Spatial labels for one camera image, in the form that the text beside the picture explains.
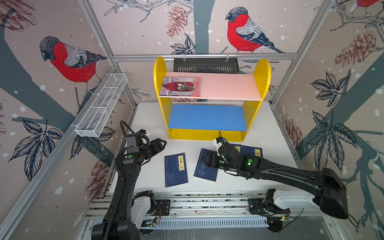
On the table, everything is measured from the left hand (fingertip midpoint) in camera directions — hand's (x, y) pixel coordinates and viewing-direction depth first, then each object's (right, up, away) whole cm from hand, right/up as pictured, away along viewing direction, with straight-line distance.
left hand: (161, 144), depth 78 cm
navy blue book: (+7, -18, +8) cm, 20 cm away
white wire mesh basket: (-32, +21, -1) cm, 39 cm away
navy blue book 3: (+47, -5, +15) cm, 49 cm away
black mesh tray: (+33, +50, +20) cm, 63 cm away
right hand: (+22, -8, -3) cm, 24 cm away
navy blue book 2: (+23, -17, +7) cm, 29 cm away
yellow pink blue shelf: (+27, +11, +11) cm, 31 cm away
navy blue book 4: (+56, -7, +14) cm, 59 cm away
